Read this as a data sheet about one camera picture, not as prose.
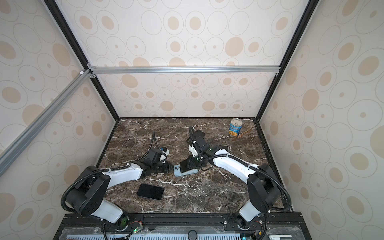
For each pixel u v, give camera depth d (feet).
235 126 3.37
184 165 3.09
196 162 2.36
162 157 2.51
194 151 2.55
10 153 1.68
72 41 2.55
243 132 3.69
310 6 2.22
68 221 2.46
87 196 1.43
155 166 2.49
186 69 3.01
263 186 1.44
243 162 1.64
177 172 2.96
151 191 2.86
